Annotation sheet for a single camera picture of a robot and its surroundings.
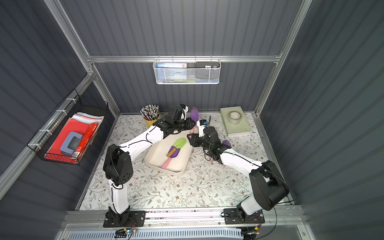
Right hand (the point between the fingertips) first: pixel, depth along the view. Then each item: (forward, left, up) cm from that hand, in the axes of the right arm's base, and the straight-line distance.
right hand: (189, 136), depth 84 cm
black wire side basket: (+8, +55, +11) cm, 57 cm away
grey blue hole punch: (-13, +53, +12) cm, 56 cm away
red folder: (-2, +58, +12) cm, 59 cm away
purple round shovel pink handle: (-2, +11, -18) cm, 21 cm away
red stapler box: (-11, +47, +12) cm, 50 cm away
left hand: (+7, -4, +3) cm, 9 cm away
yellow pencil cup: (+17, +29, -9) cm, 34 cm away
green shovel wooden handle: (+7, +8, -18) cm, 21 cm away
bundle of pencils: (+19, +27, 0) cm, 33 cm away
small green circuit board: (-43, +27, -17) cm, 54 cm away
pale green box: (+19, -37, -15) cm, 44 cm away
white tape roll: (+28, -32, -14) cm, 45 cm away
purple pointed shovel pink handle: (+13, -3, +4) cm, 14 cm away
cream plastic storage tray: (-3, +22, -17) cm, 28 cm away
